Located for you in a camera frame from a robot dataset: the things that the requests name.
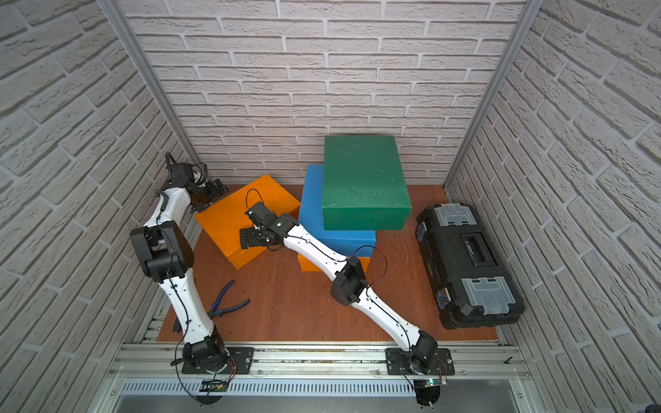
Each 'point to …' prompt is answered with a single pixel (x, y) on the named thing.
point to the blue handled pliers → (214, 310)
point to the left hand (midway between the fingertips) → (223, 187)
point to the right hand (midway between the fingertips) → (255, 239)
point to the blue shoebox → (352, 243)
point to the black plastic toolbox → (472, 284)
